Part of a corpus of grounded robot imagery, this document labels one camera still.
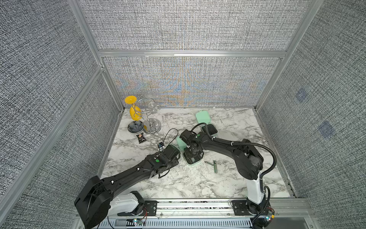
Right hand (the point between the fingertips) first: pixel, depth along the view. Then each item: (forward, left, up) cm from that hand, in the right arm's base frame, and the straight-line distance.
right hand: (189, 150), depth 91 cm
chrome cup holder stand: (+26, +30, +13) cm, 42 cm away
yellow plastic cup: (+20, +35, +14) cm, 43 cm away
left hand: (-8, +7, +4) cm, 11 cm away
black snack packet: (+11, +33, -3) cm, 35 cm away
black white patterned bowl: (+21, +39, -2) cm, 44 cm away
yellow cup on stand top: (+25, +37, +21) cm, 49 cm away
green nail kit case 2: (+30, -13, -2) cm, 32 cm away
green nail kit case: (+3, +5, +1) cm, 6 cm away
